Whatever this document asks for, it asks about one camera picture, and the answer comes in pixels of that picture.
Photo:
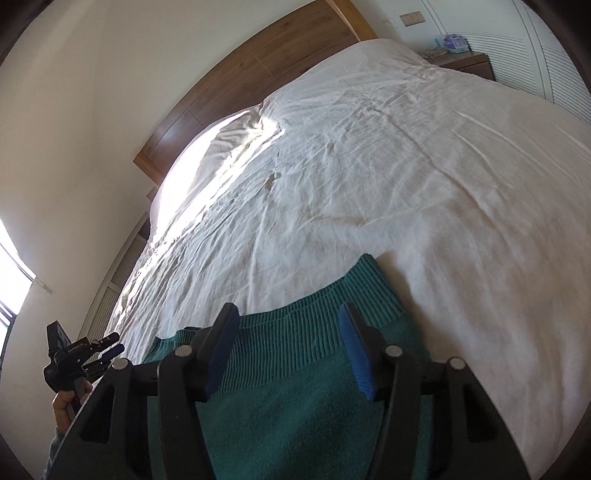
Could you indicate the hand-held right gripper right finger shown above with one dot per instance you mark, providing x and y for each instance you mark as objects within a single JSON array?
[{"x": 358, "y": 355}]

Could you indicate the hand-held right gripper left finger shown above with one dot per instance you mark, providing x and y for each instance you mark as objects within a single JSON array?
[{"x": 221, "y": 360}]

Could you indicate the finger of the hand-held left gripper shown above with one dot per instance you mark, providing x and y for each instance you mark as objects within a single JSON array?
[
  {"x": 99, "y": 365},
  {"x": 113, "y": 350}
]

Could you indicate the green knit sweater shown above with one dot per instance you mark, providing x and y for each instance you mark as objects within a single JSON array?
[{"x": 295, "y": 397}]

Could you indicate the person's left forearm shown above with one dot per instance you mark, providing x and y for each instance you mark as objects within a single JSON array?
[{"x": 56, "y": 445}]

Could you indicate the person's left hand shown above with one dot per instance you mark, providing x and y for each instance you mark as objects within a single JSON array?
[{"x": 62, "y": 406}]

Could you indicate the window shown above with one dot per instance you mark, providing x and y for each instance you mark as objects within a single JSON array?
[{"x": 11, "y": 286}]

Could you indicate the bed with white cover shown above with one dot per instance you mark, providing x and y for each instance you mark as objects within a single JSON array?
[{"x": 369, "y": 184}]

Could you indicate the wooden headboard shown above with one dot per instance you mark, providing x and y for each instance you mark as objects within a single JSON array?
[{"x": 277, "y": 55}]

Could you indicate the wooden nightstand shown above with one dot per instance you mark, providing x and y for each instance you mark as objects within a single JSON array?
[{"x": 466, "y": 63}]

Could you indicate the tissue box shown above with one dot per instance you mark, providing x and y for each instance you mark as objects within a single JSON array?
[{"x": 455, "y": 45}]

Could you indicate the brass wall switch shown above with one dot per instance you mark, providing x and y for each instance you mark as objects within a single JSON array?
[{"x": 412, "y": 18}]

